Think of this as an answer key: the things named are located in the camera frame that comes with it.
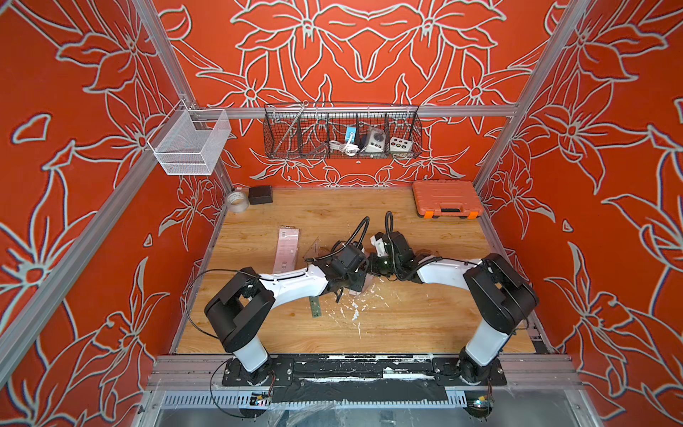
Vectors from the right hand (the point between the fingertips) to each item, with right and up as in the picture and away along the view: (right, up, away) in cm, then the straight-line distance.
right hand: (354, 266), depth 89 cm
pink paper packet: (+3, -3, -11) cm, 12 cm away
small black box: (-40, +26, +25) cm, 54 cm away
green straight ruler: (-13, -13, -3) cm, 18 cm away
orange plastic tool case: (+42, +25, +24) cm, 54 cm away
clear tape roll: (-50, +23, +25) cm, 61 cm away
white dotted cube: (+17, +43, +5) cm, 47 cm away
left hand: (+3, -3, -1) cm, 4 cm away
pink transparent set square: (-15, +4, +9) cm, 18 cm away
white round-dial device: (+8, +44, +1) cm, 44 cm away
